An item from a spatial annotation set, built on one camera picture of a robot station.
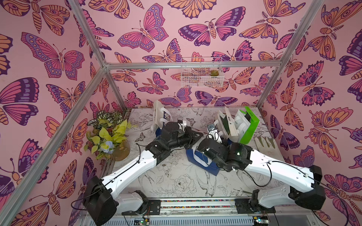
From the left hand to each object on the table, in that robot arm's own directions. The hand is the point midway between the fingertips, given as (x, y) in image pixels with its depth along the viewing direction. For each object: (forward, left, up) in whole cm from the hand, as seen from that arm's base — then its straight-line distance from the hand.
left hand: (205, 133), depth 67 cm
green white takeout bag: (+11, -24, -6) cm, 27 cm away
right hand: (0, -4, -4) cm, 6 cm away
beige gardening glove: (+9, -46, -28) cm, 55 cm away
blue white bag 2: (+20, +24, -9) cm, 33 cm away
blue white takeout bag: (+7, -13, -3) cm, 15 cm away
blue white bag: (-8, +1, -14) cm, 16 cm away
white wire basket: (+48, -2, +4) cm, 48 cm away
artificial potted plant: (+3, +51, -8) cm, 52 cm away
